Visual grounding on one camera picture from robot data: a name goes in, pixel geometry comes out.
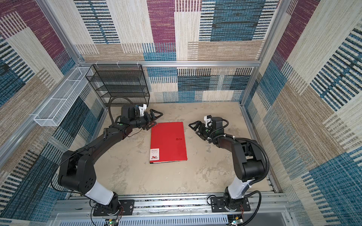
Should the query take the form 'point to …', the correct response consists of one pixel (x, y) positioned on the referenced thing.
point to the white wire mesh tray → (53, 112)
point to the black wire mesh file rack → (111, 81)
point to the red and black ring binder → (168, 143)
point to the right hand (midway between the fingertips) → (192, 129)
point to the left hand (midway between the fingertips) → (161, 116)
